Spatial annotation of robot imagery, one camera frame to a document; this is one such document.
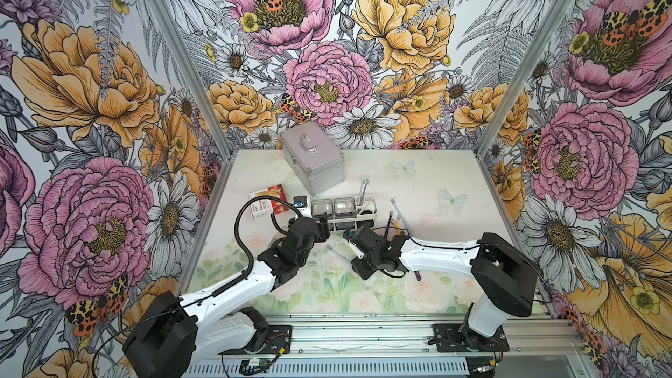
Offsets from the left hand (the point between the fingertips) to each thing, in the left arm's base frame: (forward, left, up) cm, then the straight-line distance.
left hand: (316, 221), depth 84 cm
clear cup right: (+14, -9, -13) cm, 21 cm away
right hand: (-11, -14, -12) cm, 22 cm away
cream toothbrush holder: (+5, -16, -4) cm, 17 cm away
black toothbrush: (+7, -26, -13) cm, 30 cm away
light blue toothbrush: (+12, -16, +4) cm, 20 cm away
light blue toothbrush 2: (-2, -4, -13) cm, 14 cm away
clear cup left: (+13, -1, -10) cm, 16 cm away
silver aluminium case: (+27, +3, +1) cm, 27 cm away
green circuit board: (-35, +16, -13) cm, 41 cm away
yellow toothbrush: (+3, -29, -13) cm, 32 cm away
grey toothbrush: (+29, -18, -13) cm, 37 cm away
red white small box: (+12, +21, -10) cm, 27 cm away
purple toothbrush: (-13, -32, -12) cm, 37 cm away
